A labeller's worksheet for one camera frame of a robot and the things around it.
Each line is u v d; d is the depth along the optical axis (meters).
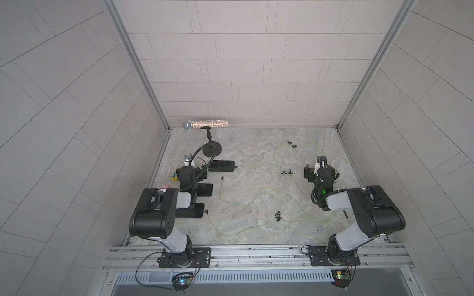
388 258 0.71
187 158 0.78
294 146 1.06
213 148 1.05
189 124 0.87
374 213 0.44
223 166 0.99
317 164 0.80
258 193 0.89
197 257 0.71
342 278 0.68
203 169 0.88
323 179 0.69
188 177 0.69
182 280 0.64
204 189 0.96
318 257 0.71
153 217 0.44
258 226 0.79
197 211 0.90
